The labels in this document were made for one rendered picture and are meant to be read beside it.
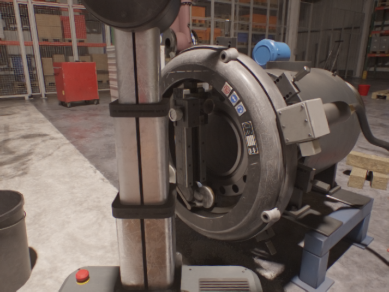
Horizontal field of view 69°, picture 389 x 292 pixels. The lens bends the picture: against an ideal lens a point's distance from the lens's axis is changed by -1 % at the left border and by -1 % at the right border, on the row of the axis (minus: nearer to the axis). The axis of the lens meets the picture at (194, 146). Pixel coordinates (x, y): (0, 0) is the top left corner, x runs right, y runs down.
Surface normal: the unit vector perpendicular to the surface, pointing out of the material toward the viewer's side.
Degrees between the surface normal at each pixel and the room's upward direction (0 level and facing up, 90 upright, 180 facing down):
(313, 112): 68
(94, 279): 0
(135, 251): 90
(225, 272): 0
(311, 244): 90
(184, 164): 90
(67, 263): 0
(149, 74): 90
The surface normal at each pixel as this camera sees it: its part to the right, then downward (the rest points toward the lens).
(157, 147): 0.26, 0.28
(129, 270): 0.00, 0.29
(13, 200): -0.34, 0.22
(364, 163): -0.73, 0.20
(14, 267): 0.94, 0.15
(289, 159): 0.64, 0.09
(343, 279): 0.00, -0.96
